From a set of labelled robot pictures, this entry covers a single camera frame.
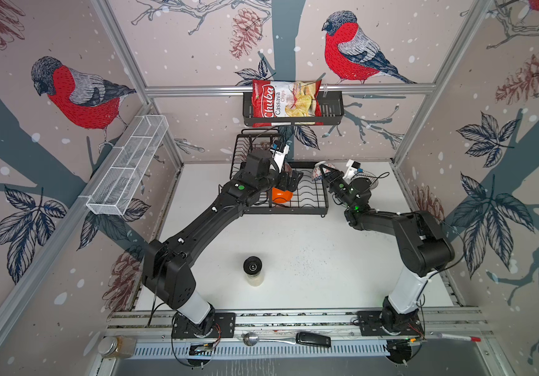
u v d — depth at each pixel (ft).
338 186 2.62
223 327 2.40
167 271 1.37
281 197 3.42
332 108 3.11
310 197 3.48
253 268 2.45
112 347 2.01
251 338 2.28
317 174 2.88
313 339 2.24
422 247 1.64
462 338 2.30
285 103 2.88
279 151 2.19
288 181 2.28
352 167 2.74
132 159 2.67
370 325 2.39
